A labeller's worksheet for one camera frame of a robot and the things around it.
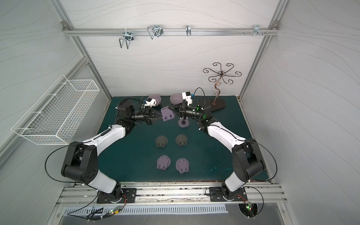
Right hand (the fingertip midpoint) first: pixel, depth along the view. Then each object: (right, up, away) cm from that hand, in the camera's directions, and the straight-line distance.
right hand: (166, 108), depth 70 cm
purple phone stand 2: (0, -3, +1) cm, 3 cm away
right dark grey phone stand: (+7, -21, +25) cm, 34 cm away
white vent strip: (-11, -52, 0) cm, 53 cm away
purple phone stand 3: (-3, -33, +15) cm, 36 cm away
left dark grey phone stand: (-7, -23, +25) cm, 35 cm away
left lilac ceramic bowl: (-15, +10, +46) cm, 49 cm away
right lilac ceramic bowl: (+3, +9, +44) cm, 45 cm away
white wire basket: (-55, -5, -3) cm, 55 cm away
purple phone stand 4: (+8, -35, +14) cm, 38 cm away
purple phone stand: (+9, -11, +34) cm, 37 cm away
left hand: (-1, -5, +2) cm, 5 cm away
